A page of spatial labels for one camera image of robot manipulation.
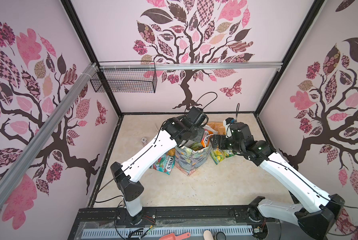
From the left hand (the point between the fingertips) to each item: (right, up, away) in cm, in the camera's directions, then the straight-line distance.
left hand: (195, 134), depth 72 cm
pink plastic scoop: (-11, -48, -4) cm, 49 cm away
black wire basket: (-55, +43, +50) cm, 86 cm away
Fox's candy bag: (-17, -19, +16) cm, 30 cm away
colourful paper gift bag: (-4, -14, +4) cm, 15 cm away
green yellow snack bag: (+16, -15, +20) cm, 30 cm away
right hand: (+11, -1, +2) cm, 12 cm away
